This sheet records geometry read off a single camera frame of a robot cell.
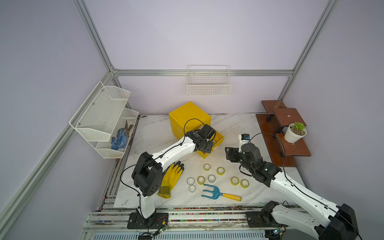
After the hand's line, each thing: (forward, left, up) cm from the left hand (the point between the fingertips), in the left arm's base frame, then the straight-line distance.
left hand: (204, 147), depth 87 cm
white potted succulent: (+3, -49, +11) cm, 50 cm away
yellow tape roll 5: (-17, -23, -13) cm, 32 cm away
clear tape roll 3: (-20, +7, -13) cm, 25 cm away
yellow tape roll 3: (-15, +2, -13) cm, 20 cm away
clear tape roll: (-14, -4, -12) cm, 19 cm away
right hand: (-5, -14, +4) cm, 16 cm away
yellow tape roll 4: (-16, -18, -12) cm, 27 cm away
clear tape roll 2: (-16, +8, -12) cm, 22 cm away
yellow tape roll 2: (-9, -10, -13) cm, 19 cm away
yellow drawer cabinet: (+16, +10, +9) cm, 21 cm away
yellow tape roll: (-7, -2, -13) cm, 15 cm away
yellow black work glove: (-14, +20, -11) cm, 27 cm away
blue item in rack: (+3, +51, +2) cm, 51 cm away
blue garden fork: (-23, -7, -12) cm, 27 cm away
